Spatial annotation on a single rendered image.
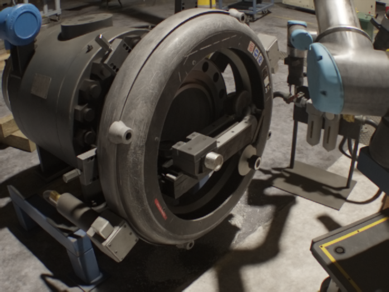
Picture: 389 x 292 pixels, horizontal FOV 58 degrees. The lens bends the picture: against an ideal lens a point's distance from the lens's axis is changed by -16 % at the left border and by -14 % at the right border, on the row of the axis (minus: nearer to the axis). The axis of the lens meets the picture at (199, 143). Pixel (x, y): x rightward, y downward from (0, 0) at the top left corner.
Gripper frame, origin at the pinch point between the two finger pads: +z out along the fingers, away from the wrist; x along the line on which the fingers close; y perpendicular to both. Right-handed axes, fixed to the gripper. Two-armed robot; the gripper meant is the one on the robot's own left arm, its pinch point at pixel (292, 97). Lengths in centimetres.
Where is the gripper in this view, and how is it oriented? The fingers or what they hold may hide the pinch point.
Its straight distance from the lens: 185.2
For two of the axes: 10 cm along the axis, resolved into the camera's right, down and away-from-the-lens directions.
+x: -7.9, -2.8, 5.5
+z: 0.2, 8.8, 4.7
